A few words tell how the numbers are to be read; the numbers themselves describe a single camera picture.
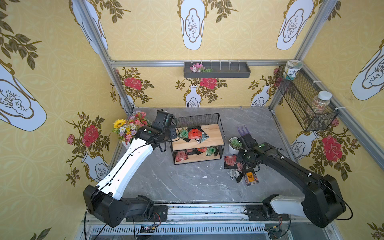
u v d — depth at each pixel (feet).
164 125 1.88
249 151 2.07
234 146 2.95
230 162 2.96
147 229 2.40
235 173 2.81
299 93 2.95
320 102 2.14
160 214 2.41
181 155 3.03
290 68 2.79
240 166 2.91
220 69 3.03
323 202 1.32
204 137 2.75
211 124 2.98
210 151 3.09
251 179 2.80
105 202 1.24
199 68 2.88
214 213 2.46
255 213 2.40
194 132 2.78
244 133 3.49
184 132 2.81
